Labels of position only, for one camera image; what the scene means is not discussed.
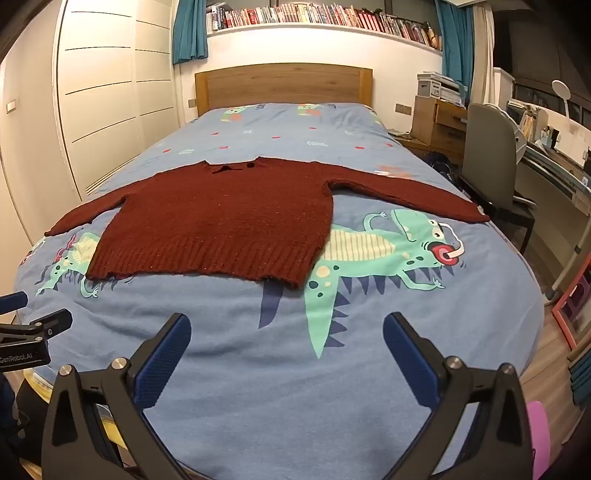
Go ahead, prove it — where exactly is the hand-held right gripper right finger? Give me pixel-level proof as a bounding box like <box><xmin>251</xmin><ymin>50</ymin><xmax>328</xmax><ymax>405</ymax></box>
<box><xmin>383</xmin><ymin>311</ymin><xmax>536</xmax><ymax>480</ymax></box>

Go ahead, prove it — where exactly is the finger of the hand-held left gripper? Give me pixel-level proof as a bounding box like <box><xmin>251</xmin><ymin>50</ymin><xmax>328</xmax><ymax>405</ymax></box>
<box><xmin>27</xmin><ymin>308</ymin><xmax>74</xmax><ymax>341</ymax></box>
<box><xmin>0</xmin><ymin>292</ymin><xmax>29</xmax><ymax>315</ymax></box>

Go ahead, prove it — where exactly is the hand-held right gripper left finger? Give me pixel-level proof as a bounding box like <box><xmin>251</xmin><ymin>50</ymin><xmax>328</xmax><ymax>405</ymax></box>
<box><xmin>41</xmin><ymin>313</ymin><xmax>192</xmax><ymax>480</ymax></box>

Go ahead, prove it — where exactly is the dark red knit sweater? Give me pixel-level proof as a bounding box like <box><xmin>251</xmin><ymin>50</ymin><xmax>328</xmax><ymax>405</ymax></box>
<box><xmin>45</xmin><ymin>157</ymin><xmax>491</xmax><ymax>291</ymax></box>

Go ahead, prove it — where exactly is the blue dinosaur print blanket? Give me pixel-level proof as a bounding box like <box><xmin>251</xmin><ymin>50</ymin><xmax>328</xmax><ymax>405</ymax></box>
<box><xmin>14</xmin><ymin>102</ymin><xmax>546</xmax><ymax>480</ymax></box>

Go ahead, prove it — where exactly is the pink object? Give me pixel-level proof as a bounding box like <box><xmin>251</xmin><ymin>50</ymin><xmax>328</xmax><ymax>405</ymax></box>
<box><xmin>527</xmin><ymin>401</ymin><xmax>551</xmax><ymax>480</ymax></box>

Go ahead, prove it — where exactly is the red framed board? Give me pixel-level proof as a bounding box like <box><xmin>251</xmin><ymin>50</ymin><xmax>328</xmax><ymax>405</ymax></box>
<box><xmin>551</xmin><ymin>272</ymin><xmax>591</xmax><ymax>352</ymax></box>

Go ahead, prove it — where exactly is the dark bag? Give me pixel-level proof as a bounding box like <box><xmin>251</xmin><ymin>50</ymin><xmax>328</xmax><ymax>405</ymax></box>
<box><xmin>422</xmin><ymin>151</ymin><xmax>462</xmax><ymax>185</ymax></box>

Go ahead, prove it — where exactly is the grey desk chair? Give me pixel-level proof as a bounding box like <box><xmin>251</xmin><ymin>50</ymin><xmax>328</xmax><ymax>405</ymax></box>
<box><xmin>459</xmin><ymin>102</ymin><xmax>539</xmax><ymax>254</ymax></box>

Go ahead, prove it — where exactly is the white wardrobe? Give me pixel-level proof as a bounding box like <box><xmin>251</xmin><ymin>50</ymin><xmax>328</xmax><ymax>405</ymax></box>
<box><xmin>0</xmin><ymin>0</ymin><xmax>185</xmax><ymax>241</ymax></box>

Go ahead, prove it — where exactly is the long grey desk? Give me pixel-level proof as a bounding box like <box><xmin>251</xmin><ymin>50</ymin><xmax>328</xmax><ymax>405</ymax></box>
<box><xmin>505</xmin><ymin>99</ymin><xmax>591</xmax><ymax>296</ymax></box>

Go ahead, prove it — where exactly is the wooden bedside cabinet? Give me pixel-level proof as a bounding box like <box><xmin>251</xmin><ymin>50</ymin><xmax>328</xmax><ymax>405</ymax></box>
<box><xmin>409</xmin><ymin>95</ymin><xmax>469</xmax><ymax>162</ymax></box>

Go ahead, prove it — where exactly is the wooden bed headboard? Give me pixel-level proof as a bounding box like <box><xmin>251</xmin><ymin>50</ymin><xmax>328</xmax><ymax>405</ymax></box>
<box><xmin>195</xmin><ymin>68</ymin><xmax>373</xmax><ymax>117</ymax></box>

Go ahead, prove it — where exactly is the white desk lamp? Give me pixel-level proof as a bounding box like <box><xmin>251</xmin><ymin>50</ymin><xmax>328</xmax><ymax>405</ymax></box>
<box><xmin>551</xmin><ymin>80</ymin><xmax>574</xmax><ymax>117</ymax></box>

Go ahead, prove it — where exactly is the teal curtain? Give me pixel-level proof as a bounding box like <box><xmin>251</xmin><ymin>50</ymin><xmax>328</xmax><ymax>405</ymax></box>
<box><xmin>436</xmin><ymin>0</ymin><xmax>474</xmax><ymax>107</ymax></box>
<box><xmin>172</xmin><ymin>0</ymin><xmax>209</xmax><ymax>65</ymax></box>

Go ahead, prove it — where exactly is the row of books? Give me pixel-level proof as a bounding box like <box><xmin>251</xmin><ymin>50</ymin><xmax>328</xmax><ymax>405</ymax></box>
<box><xmin>205</xmin><ymin>2</ymin><xmax>443</xmax><ymax>51</ymax></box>

